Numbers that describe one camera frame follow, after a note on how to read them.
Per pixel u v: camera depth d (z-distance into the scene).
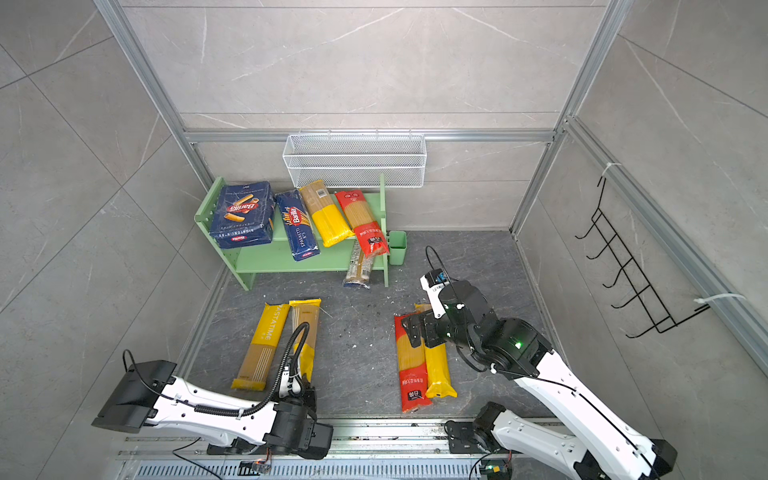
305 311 0.85
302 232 0.78
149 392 0.42
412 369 0.83
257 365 0.84
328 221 0.82
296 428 0.52
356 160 1.01
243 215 0.79
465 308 0.45
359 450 0.73
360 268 0.90
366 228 0.79
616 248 0.72
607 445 0.37
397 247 1.00
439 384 0.78
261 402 0.49
